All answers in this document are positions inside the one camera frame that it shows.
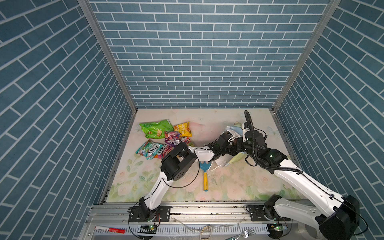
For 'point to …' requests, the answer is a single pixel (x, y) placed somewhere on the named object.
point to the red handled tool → (113, 230)
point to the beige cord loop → (211, 232)
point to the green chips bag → (157, 129)
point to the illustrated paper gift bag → (225, 160)
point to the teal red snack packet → (149, 149)
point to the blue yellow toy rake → (205, 165)
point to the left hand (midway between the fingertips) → (239, 147)
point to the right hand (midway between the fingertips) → (235, 136)
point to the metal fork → (245, 234)
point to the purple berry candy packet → (172, 138)
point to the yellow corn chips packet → (184, 128)
